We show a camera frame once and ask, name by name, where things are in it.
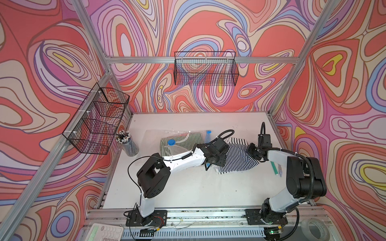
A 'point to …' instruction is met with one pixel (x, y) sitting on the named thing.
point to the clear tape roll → (325, 236)
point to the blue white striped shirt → (236, 158)
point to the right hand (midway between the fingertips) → (248, 153)
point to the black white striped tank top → (235, 140)
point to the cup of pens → (124, 138)
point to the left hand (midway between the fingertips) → (223, 161)
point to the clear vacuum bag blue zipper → (151, 144)
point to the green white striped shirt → (180, 143)
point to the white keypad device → (103, 232)
